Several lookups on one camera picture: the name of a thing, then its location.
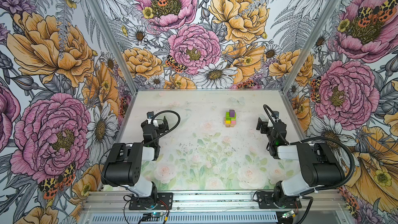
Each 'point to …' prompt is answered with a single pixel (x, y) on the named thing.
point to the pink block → (233, 122)
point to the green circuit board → (152, 216)
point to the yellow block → (228, 122)
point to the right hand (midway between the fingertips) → (267, 122)
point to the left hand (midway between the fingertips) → (157, 121)
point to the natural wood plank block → (230, 125)
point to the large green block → (228, 118)
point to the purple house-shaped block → (231, 113)
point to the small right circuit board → (286, 215)
